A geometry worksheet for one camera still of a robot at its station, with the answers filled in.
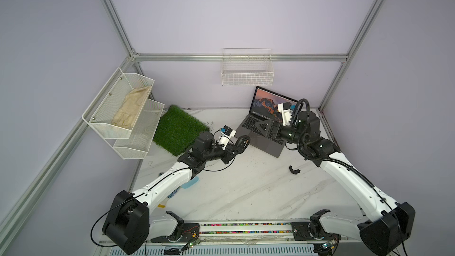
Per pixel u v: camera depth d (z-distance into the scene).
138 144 0.87
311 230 0.67
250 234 0.75
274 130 0.62
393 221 0.38
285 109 0.65
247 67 0.95
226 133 0.68
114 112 0.78
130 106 0.80
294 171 0.93
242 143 0.75
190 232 0.73
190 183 0.87
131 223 0.40
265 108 1.07
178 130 1.07
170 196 0.84
